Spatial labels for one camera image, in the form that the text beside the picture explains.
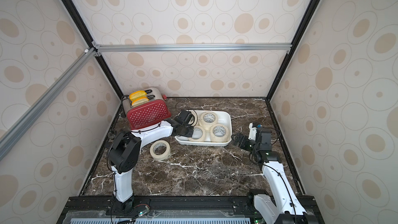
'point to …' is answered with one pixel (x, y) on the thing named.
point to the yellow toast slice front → (140, 100)
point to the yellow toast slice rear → (137, 94)
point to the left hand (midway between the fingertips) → (195, 131)
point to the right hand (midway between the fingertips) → (238, 138)
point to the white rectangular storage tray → (224, 117)
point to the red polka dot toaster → (148, 114)
